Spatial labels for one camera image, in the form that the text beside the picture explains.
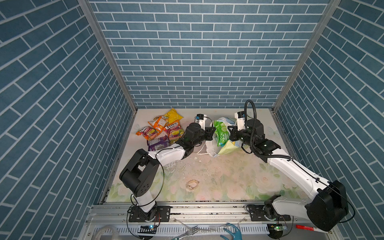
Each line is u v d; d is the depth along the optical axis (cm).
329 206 40
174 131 102
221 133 83
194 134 66
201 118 76
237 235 67
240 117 68
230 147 79
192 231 69
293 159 50
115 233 68
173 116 112
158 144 96
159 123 105
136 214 73
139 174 46
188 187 81
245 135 63
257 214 74
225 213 75
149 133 100
